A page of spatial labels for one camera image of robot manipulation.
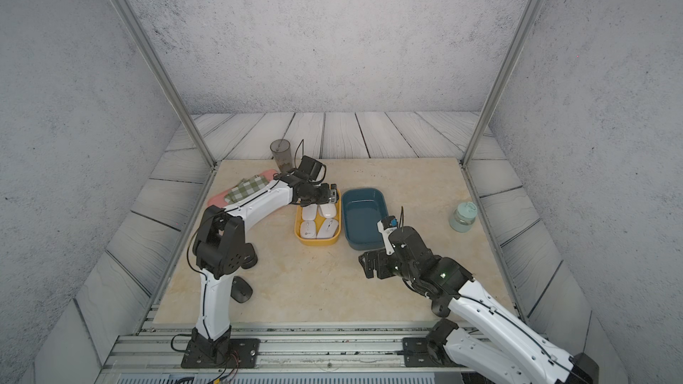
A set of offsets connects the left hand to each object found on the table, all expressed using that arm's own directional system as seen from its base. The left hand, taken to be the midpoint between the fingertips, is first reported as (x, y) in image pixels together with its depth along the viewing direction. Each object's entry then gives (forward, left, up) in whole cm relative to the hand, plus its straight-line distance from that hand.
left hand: (334, 198), depth 96 cm
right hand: (-26, -12, +7) cm, 30 cm away
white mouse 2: (0, +10, -8) cm, 12 cm away
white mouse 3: (-8, +2, -7) cm, 11 cm away
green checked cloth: (+13, +37, -9) cm, 40 cm away
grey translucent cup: (+30, +24, -2) cm, 38 cm away
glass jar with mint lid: (-8, -45, -2) cm, 45 cm away
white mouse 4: (-8, +10, -7) cm, 15 cm away
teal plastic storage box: (+2, -11, -9) cm, 14 cm away
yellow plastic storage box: (-12, +7, -10) cm, 17 cm away
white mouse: (0, +2, -7) cm, 7 cm away
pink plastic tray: (+8, +47, -9) cm, 48 cm away
